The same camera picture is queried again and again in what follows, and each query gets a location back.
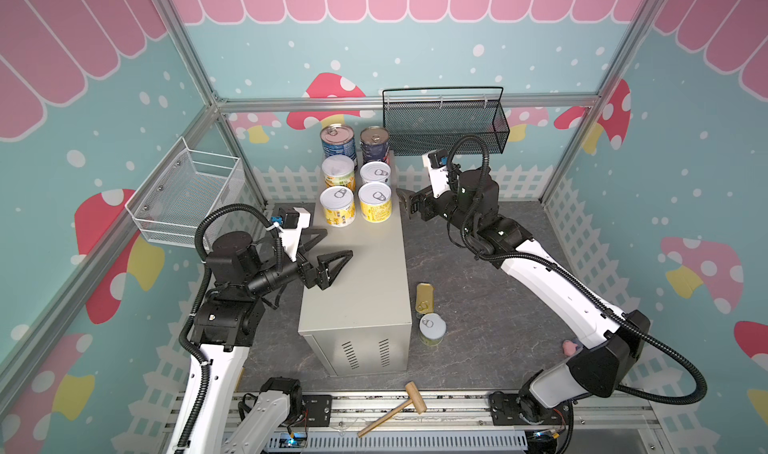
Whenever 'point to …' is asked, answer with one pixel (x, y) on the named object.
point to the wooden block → (240, 382)
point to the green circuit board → (293, 441)
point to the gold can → (425, 296)
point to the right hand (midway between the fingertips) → (414, 180)
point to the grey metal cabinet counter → (361, 323)
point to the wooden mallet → (415, 397)
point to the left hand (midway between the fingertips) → (337, 250)
